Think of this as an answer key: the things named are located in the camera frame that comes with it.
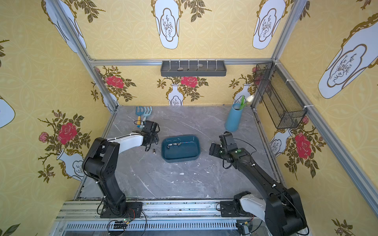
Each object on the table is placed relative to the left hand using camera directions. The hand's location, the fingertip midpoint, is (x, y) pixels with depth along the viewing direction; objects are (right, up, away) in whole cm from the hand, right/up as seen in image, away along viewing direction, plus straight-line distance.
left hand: (153, 137), depth 100 cm
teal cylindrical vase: (+54, +12, -4) cm, 55 cm away
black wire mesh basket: (+74, +17, -26) cm, 80 cm away
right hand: (+39, -6, -14) cm, 42 cm away
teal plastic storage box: (+20, -7, -1) cm, 21 cm away
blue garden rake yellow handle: (-15, +17, +17) cm, 28 cm away
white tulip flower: (+59, +23, -16) cm, 66 cm away
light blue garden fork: (-10, +15, +17) cm, 25 cm away
